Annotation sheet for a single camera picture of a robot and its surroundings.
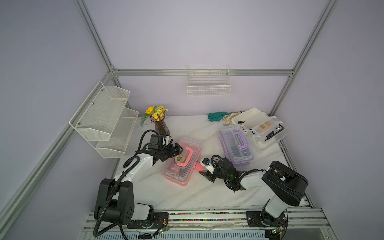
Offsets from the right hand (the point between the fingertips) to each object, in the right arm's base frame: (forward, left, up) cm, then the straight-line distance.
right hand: (203, 168), depth 90 cm
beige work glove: (+43, -22, -1) cm, 48 cm away
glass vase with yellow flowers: (+23, +27, +24) cm, 43 cm away
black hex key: (+19, -48, +8) cm, 52 cm away
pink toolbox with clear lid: (-3, +14, +6) cm, 15 cm away
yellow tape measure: (+4, +15, +6) cm, 16 cm away
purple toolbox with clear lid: (+13, -22, +5) cm, 26 cm away
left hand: (+6, +16, +8) cm, 19 cm away
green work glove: (+44, -12, +1) cm, 46 cm away
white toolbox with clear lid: (+22, -41, +8) cm, 47 cm away
